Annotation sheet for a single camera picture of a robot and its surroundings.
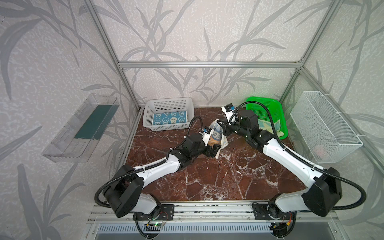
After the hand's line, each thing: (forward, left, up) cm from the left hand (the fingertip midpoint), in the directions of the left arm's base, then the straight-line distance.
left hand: (217, 139), depth 80 cm
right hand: (+8, 0, +10) cm, 13 cm away
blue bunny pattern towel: (+30, +26, -18) cm, 43 cm away
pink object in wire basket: (-8, -50, +3) cm, 51 cm away
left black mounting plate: (-32, +27, -16) cm, 45 cm away
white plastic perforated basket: (+39, +38, -14) cm, 56 cm away
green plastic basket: (+35, -48, -12) cm, 60 cm away
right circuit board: (-39, -30, -19) cm, 52 cm away
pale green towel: (+21, -38, -15) cm, 46 cm away
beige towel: (+2, -1, -1) cm, 2 cm away
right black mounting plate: (-33, -22, -7) cm, 40 cm away
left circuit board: (-38, +31, -20) cm, 53 cm away
